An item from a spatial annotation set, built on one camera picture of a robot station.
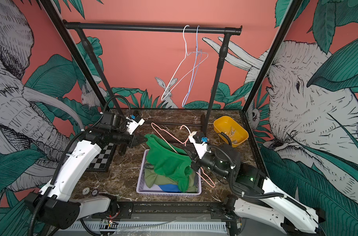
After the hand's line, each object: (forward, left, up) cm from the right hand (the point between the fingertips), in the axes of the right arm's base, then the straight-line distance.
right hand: (181, 144), depth 57 cm
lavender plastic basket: (-7, +22, -35) cm, 42 cm away
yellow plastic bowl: (+33, -38, -37) cm, 62 cm away
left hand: (+11, +19, -11) cm, 24 cm away
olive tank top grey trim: (-3, +16, -30) cm, 34 cm away
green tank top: (-1, +8, -14) cm, 16 cm away
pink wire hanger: (-12, -13, -12) cm, 22 cm away
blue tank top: (-7, +7, -34) cm, 35 cm away
